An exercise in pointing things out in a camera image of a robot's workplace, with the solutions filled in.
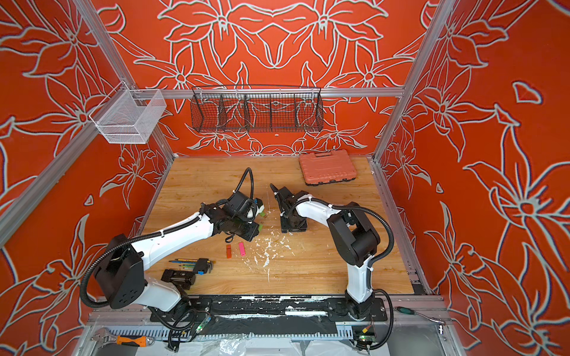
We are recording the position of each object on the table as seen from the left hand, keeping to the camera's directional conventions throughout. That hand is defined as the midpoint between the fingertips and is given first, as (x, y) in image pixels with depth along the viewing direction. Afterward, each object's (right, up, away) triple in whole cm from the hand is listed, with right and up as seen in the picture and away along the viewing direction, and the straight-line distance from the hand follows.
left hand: (258, 230), depth 83 cm
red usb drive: (-13, -10, +5) cm, 17 cm away
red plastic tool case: (+32, +26, +28) cm, 49 cm away
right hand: (+12, -1, +9) cm, 15 cm away
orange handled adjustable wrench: (-48, -30, -14) cm, 58 cm away
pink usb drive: (-7, -9, +5) cm, 13 cm away
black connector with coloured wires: (-22, -13, -1) cm, 25 cm away
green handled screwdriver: (+52, -24, -11) cm, 58 cm away
